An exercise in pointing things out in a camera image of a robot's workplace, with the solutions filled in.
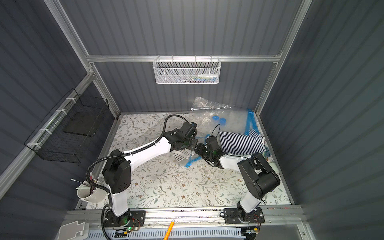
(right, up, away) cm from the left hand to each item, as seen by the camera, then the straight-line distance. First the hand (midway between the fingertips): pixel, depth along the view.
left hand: (197, 145), depth 85 cm
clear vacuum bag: (-6, -10, -1) cm, 12 cm away
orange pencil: (-14, -39, -15) cm, 44 cm away
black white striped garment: (-7, -6, +9) cm, 13 cm away
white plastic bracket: (-55, -35, -21) cm, 68 cm away
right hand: (0, -3, +7) cm, 7 cm away
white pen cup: (-56, -24, -8) cm, 61 cm away
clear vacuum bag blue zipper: (+11, +17, +32) cm, 38 cm away
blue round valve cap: (+20, +15, +30) cm, 39 cm away
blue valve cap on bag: (+15, +18, +30) cm, 38 cm away
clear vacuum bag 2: (+36, +15, +31) cm, 50 cm away
